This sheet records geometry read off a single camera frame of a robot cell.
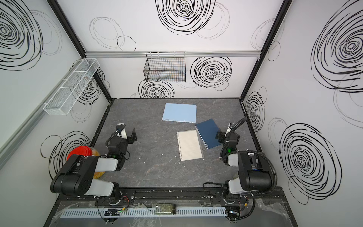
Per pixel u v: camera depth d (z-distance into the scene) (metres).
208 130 0.99
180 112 1.13
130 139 0.81
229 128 0.81
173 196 0.76
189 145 0.95
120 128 0.76
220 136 0.83
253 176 0.44
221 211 0.71
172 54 0.90
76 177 0.44
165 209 0.67
